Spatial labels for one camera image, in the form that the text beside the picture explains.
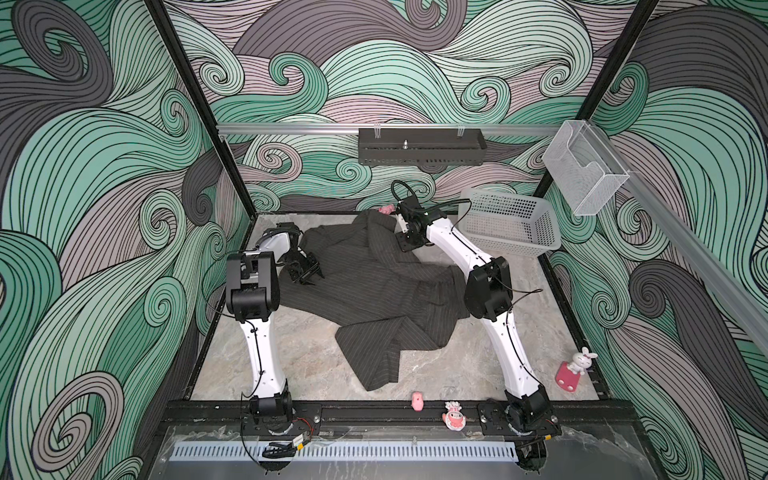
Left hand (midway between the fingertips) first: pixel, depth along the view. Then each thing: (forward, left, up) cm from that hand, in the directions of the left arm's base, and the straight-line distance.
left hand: (320, 275), depth 100 cm
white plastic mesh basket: (+27, -73, 0) cm, 78 cm away
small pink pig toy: (+30, -23, +2) cm, 38 cm away
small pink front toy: (-38, -31, +1) cm, 49 cm away
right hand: (+10, -30, +7) cm, 32 cm away
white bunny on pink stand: (-31, -73, +1) cm, 79 cm away
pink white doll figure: (-42, -39, +2) cm, 58 cm away
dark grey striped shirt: (-9, -22, +1) cm, 24 cm away
